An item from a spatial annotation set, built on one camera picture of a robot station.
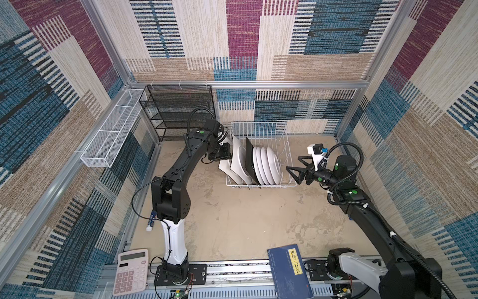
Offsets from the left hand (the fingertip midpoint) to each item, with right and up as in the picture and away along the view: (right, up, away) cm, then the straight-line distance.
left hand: (230, 154), depth 89 cm
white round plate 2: (+13, -5, -2) cm, 14 cm away
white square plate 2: (+4, -5, -4) cm, 7 cm away
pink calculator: (-37, -47, -16) cm, 62 cm away
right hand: (+26, -5, -13) cm, 29 cm away
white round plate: (+12, -5, -2) cm, 13 cm away
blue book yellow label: (+24, -47, -17) cm, 55 cm away
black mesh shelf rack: (-32, +25, +19) cm, 45 cm away
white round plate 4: (+20, -6, 0) cm, 21 cm away
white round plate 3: (+16, -5, -2) cm, 17 cm away
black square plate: (+9, -3, -3) cm, 10 cm away
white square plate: (-2, -5, -7) cm, 9 cm away
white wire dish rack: (+23, +13, +30) cm, 40 cm away
